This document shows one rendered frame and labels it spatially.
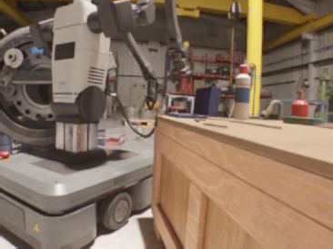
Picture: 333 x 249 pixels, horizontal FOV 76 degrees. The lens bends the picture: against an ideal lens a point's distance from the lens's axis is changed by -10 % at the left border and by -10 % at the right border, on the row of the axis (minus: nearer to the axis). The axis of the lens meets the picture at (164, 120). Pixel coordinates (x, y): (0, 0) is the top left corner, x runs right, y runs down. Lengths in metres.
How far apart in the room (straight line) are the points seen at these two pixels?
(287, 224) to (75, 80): 0.86
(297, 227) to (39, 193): 0.67
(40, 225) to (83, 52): 0.64
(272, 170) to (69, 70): 0.86
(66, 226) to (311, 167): 0.70
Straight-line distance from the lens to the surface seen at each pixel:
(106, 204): 0.95
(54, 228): 0.80
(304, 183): 0.27
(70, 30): 1.04
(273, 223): 0.31
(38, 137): 1.53
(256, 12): 4.84
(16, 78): 1.54
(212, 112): 0.86
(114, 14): 0.89
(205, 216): 0.53
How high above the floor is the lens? 0.51
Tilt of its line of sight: 3 degrees down
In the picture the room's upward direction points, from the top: 3 degrees clockwise
